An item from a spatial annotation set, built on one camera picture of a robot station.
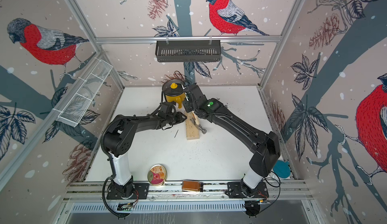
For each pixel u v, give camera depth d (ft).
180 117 2.88
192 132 2.97
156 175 2.49
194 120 3.04
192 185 2.39
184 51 3.51
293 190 2.44
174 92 3.48
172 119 2.82
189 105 2.23
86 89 2.99
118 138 1.69
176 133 3.11
